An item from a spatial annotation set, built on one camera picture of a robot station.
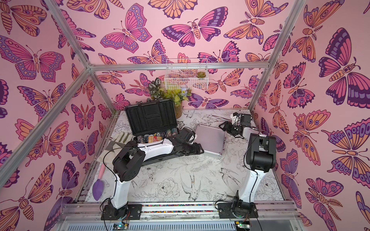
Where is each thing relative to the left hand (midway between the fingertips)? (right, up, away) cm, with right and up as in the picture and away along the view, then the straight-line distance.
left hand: (203, 152), depth 90 cm
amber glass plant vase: (-17, +28, +23) cm, 40 cm away
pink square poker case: (+8, +6, +16) cm, 19 cm away
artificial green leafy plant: (-30, +39, +13) cm, 51 cm away
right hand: (+16, +16, +11) cm, 25 cm away
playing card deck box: (-33, +8, +5) cm, 34 cm away
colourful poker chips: (-39, +8, +8) cm, 40 cm away
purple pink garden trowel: (-61, -19, -8) cm, 64 cm away
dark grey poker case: (-35, +22, +9) cm, 42 cm away
